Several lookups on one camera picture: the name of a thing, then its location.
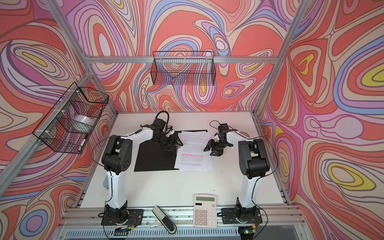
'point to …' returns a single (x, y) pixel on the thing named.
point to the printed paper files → (190, 156)
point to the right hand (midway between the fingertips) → (208, 154)
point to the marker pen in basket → (82, 143)
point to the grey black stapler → (164, 220)
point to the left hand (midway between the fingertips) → (179, 145)
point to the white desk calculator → (205, 210)
